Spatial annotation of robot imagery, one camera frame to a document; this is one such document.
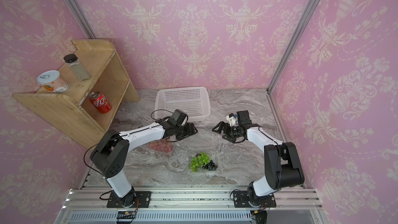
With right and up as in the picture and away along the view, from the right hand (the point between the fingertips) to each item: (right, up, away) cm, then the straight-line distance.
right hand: (218, 132), depth 88 cm
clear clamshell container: (-2, -13, -1) cm, 13 cm away
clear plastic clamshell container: (-26, -5, -1) cm, 26 cm away
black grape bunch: (-5, -16, -7) cm, 18 cm away
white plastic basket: (-15, +19, +25) cm, 34 cm away
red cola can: (-59, +17, -14) cm, 63 cm away
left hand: (-13, -1, +1) cm, 13 cm away
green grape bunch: (-9, -13, -7) cm, 17 cm away
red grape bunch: (-32, -7, -1) cm, 33 cm away
